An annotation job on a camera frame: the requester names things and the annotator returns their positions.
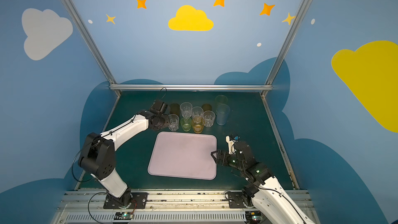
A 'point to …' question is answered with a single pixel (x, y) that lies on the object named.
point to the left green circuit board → (127, 215)
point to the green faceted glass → (186, 123)
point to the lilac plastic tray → (184, 155)
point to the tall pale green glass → (221, 99)
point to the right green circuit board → (253, 216)
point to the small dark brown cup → (207, 107)
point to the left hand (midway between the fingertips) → (168, 122)
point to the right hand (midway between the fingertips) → (218, 152)
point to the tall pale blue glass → (222, 112)
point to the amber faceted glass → (198, 124)
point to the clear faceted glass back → (186, 109)
